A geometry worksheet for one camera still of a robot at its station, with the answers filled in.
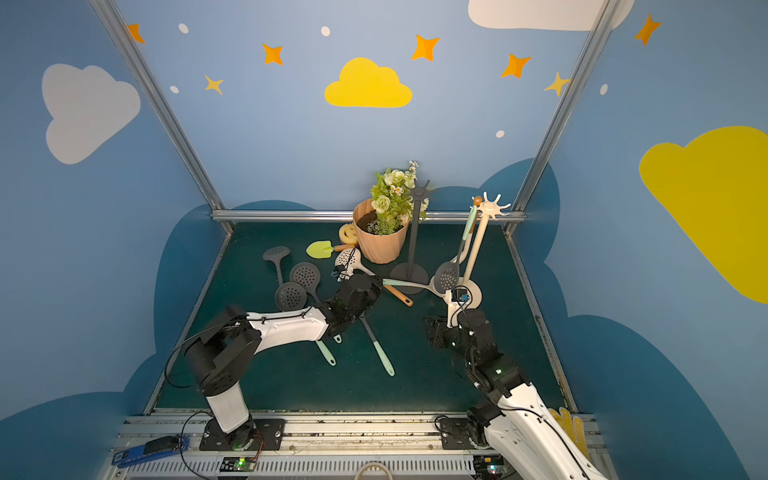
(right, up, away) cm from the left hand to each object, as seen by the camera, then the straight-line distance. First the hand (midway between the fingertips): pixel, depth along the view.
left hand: (393, 276), depth 87 cm
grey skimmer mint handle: (+17, 0, +5) cm, 18 cm away
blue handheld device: (-57, -39, -18) cm, 72 cm away
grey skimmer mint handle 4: (-34, -8, +11) cm, 36 cm away
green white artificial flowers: (0, +24, +6) cm, 25 cm away
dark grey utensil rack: (+8, +1, +18) cm, 20 cm away
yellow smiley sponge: (-17, +15, +28) cm, 36 cm away
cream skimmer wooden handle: (+5, -9, +11) cm, 15 cm away
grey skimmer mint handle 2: (-5, -22, +2) cm, 22 cm away
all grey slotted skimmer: (-43, +7, +21) cm, 48 cm away
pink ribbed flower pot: (-6, +9, +13) cm, 17 cm away
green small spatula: (-27, +9, +27) cm, 39 cm away
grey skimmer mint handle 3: (-30, -1, +17) cm, 35 cm away
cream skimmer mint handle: (+13, -4, +6) cm, 15 cm away
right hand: (+12, -10, -9) cm, 17 cm away
